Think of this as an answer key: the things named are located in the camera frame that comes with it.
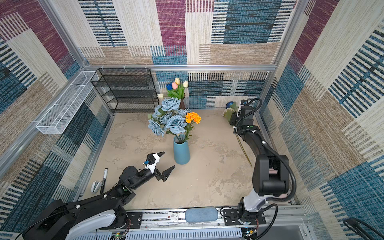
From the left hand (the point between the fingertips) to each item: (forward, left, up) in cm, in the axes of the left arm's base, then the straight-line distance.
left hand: (168, 157), depth 75 cm
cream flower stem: (+40, -37, -12) cm, 56 cm away
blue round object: (+53, -41, -14) cm, 69 cm away
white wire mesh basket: (+12, +51, +16) cm, 54 cm away
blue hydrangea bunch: (+12, -1, +16) cm, 20 cm away
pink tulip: (+42, -2, +13) cm, 43 cm away
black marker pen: (-2, +38, -17) cm, 42 cm away
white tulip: (+41, +8, +6) cm, 42 cm away
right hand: (+26, -38, +1) cm, 46 cm away
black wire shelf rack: (+55, +35, -1) cm, 66 cm away
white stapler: (-8, +41, -17) cm, 45 cm away
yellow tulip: (+45, -3, +14) cm, 47 cm away
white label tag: (-23, -2, -17) cm, 29 cm away
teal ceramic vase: (+5, -6, -4) cm, 9 cm away
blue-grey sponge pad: (-23, -13, -15) cm, 30 cm away
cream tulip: (+44, -8, +12) cm, 46 cm away
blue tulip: (+42, +2, +12) cm, 43 cm away
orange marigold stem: (+11, -12, +18) cm, 24 cm away
